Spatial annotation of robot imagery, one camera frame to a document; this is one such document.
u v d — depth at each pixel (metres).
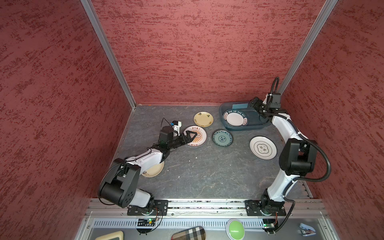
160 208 0.74
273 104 0.71
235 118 1.10
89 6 0.70
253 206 0.74
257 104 0.83
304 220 0.76
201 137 1.01
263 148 0.97
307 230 0.68
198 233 0.65
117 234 0.66
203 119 1.11
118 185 0.43
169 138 0.70
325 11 0.73
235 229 0.67
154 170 0.85
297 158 0.49
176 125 0.81
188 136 0.77
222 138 1.01
